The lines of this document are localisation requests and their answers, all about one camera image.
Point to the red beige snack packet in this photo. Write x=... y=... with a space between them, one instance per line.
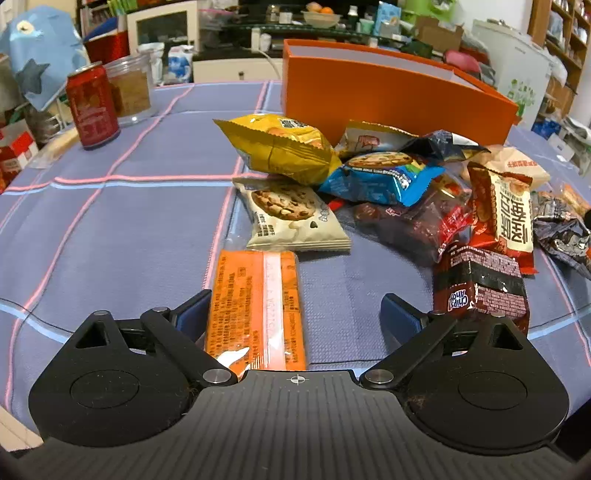
x=502 y=215

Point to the blue cookie packet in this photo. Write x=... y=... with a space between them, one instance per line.
x=385 y=178

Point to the brown cardboard box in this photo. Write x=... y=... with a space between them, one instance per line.
x=441 y=35

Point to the beige cookie packet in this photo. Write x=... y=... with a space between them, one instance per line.
x=288 y=216

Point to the yellow chip bag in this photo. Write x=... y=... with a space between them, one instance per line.
x=274 y=144

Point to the silver orange snack bag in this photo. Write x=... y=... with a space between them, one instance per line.
x=561 y=222

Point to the blue star cloth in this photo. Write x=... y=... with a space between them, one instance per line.
x=44 y=47

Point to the orange wafer bar packet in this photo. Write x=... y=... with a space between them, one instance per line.
x=256 y=321

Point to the dark red chocolate packet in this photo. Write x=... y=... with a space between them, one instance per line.
x=468 y=280

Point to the red soda can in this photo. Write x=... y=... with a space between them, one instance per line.
x=92 y=107

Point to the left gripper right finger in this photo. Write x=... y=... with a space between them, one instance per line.
x=418 y=334

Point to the silver red snack packet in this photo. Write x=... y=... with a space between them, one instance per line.
x=365 y=137

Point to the orange cardboard box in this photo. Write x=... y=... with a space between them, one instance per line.
x=327 y=84

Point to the white small fridge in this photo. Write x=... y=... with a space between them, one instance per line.
x=522 y=69

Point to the dark blue snack packet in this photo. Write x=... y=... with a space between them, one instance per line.
x=442 y=146

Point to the clear plastic jar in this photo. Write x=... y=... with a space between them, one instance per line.
x=131 y=84

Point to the clear wrapped snack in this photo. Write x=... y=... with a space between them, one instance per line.
x=55 y=149

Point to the white tv stand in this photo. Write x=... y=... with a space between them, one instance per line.
x=233 y=70

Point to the fruit bowl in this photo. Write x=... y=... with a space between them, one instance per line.
x=319 y=16

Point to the beige bread packet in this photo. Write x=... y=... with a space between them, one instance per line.
x=505 y=159

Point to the red dates clear bag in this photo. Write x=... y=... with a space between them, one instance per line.
x=422 y=232

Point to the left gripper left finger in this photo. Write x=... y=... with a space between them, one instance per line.
x=177 y=332

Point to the blue checked tablecloth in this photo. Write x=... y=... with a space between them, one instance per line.
x=138 y=223

